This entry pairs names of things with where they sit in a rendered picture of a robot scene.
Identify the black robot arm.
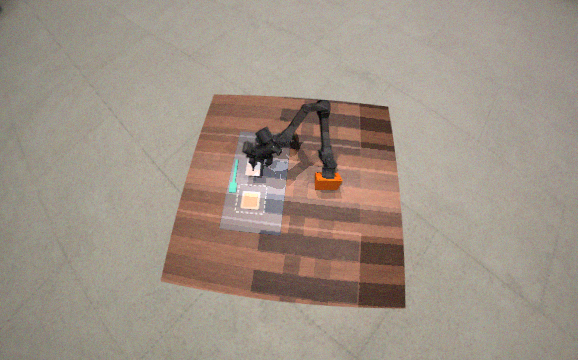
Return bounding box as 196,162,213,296
255,100,337,179

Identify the grey rectangular mat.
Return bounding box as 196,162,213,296
219,131,290,235

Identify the peach square tile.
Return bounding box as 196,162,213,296
241,191,261,210

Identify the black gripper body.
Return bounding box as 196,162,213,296
242,141,273,166

